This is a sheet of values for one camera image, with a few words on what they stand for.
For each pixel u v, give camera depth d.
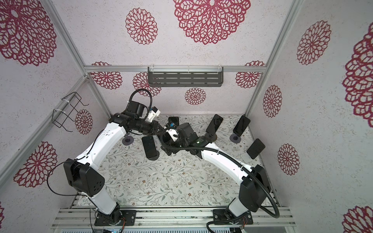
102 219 0.74
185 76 0.94
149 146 0.89
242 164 0.45
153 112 0.73
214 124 1.00
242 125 0.97
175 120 0.93
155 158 0.93
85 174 0.43
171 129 0.67
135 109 0.63
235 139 1.06
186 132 0.59
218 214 0.74
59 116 0.73
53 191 0.45
